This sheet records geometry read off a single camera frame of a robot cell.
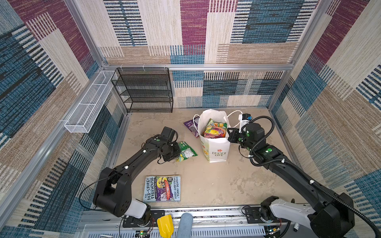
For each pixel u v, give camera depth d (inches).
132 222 28.7
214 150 32.1
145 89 43.7
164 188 31.9
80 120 27.5
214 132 33.3
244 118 26.6
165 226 28.0
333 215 14.9
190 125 42.5
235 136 26.7
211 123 35.5
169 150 28.3
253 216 28.8
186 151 35.4
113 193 16.7
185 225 27.0
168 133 27.3
